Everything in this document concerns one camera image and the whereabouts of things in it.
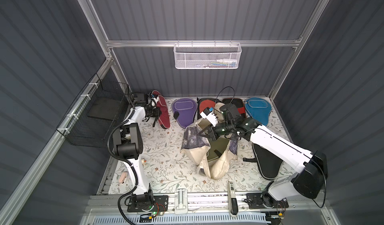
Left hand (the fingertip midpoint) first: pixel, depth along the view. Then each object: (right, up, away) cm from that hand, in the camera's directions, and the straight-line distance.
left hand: (160, 111), depth 100 cm
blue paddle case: (+72, +2, +12) cm, 73 cm away
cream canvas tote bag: (+23, -19, -21) cm, 37 cm away
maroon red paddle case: (+2, -4, +2) cm, 5 cm away
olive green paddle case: (+37, -22, -9) cm, 44 cm away
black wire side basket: (-28, -5, -27) cm, 39 cm away
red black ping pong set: (+57, +7, +13) cm, 59 cm away
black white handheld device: (+42, -44, -29) cm, 67 cm away
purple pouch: (+15, +1, +11) cm, 19 cm away
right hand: (+27, -11, -28) cm, 40 cm away
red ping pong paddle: (+31, +6, +14) cm, 35 cm away
